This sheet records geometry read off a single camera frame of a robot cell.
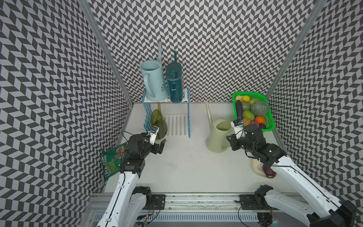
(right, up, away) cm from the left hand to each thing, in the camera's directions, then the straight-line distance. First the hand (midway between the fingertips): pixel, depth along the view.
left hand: (156, 137), depth 79 cm
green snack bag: (-26, -13, +1) cm, 29 cm away
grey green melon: (+67, +17, +17) cm, 72 cm away
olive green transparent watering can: (-4, +9, +23) cm, 25 cm away
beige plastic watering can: (+35, -2, +1) cm, 35 cm away
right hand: (+41, 0, -3) cm, 41 cm away
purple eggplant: (+56, +17, +22) cm, 62 cm away
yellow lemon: (+63, +26, +30) cm, 75 cm away
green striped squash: (+61, +13, +19) cm, 65 cm away
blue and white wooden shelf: (+11, +5, +24) cm, 26 cm away
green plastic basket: (+74, +9, +17) cm, 77 cm away
